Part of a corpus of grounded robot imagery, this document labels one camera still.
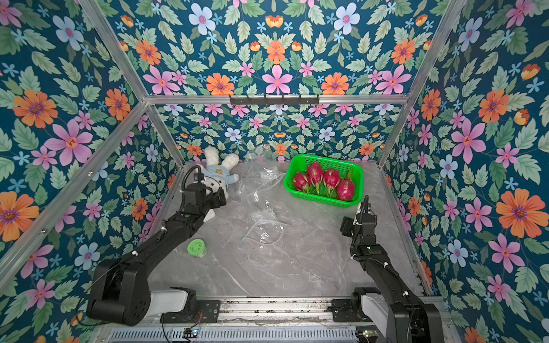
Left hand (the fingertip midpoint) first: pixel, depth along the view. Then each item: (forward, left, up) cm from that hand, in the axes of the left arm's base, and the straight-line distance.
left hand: (215, 189), depth 88 cm
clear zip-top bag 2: (-12, -19, -15) cm, 27 cm away
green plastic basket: (+24, -39, -12) cm, 47 cm away
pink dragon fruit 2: (+9, -52, -9) cm, 53 cm away
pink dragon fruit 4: (+8, -37, -8) cm, 39 cm away
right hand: (-14, -58, -7) cm, 60 cm away
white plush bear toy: (+17, +5, -8) cm, 19 cm away
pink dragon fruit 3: (+2, -58, -9) cm, 58 cm away
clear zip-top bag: (+2, -15, -15) cm, 21 cm away
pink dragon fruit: (+14, -45, -8) cm, 48 cm away
